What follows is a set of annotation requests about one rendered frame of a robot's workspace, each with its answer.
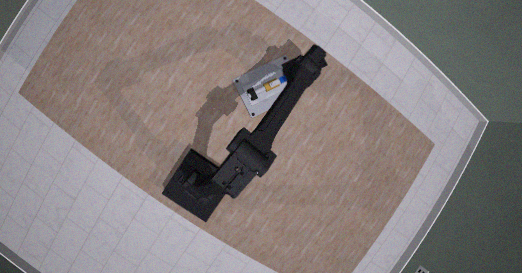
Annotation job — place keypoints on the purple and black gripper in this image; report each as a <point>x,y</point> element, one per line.
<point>286,68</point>

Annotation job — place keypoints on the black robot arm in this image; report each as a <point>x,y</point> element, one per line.
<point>250,151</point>

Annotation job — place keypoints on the white flat mounting plate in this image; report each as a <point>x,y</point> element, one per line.
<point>253,76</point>

